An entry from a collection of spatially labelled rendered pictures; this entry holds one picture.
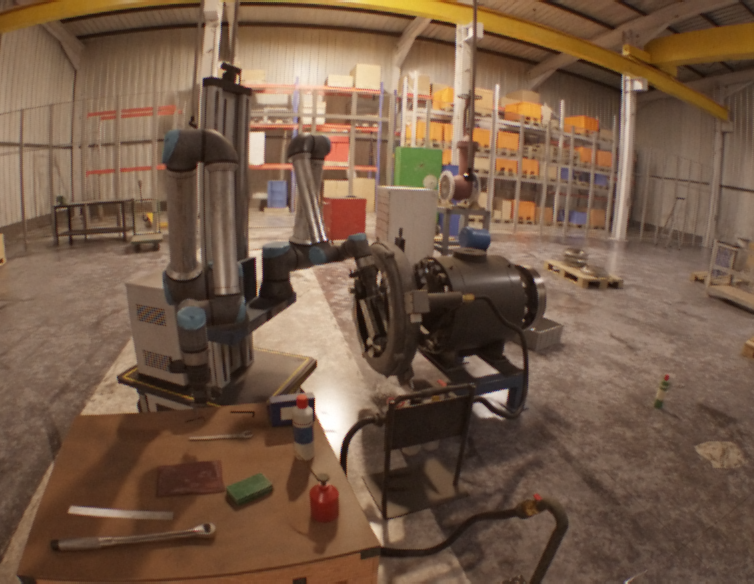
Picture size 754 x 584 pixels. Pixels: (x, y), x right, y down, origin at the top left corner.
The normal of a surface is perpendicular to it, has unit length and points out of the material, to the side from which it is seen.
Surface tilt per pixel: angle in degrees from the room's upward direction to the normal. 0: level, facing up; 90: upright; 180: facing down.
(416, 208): 90
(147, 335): 90
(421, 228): 90
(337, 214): 90
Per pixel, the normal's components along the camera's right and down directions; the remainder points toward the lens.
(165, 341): -0.24, 0.26
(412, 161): 0.26, 0.28
